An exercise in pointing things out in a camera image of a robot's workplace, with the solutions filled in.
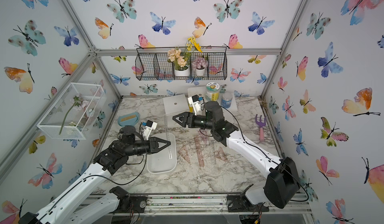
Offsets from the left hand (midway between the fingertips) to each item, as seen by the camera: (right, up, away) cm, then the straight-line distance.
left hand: (170, 144), depth 68 cm
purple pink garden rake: (+56, +5, +36) cm, 67 cm away
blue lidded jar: (+29, +21, +21) cm, 42 cm away
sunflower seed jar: (+20, +26, +14) cm, 36 cm away
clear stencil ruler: (+20, -12, +23) cm, 32 cm away
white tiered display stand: (+1, +19, +28) cm, 34 cm away
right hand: (+3, +12, 0) cm, 12 cm away
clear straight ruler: (-4, -11, +23) cm, 26 cm away
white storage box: (-7, -14, +20) cm, 26 cm away
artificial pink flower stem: (-47, +19, +6) cm, 51 cm away
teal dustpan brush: (-35, +9, +38) cm, 52 cm away
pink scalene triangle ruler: (+4, -10, +24) cm, 26 cm away
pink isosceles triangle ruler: (+25, -11, +23) cm, 36 cm away
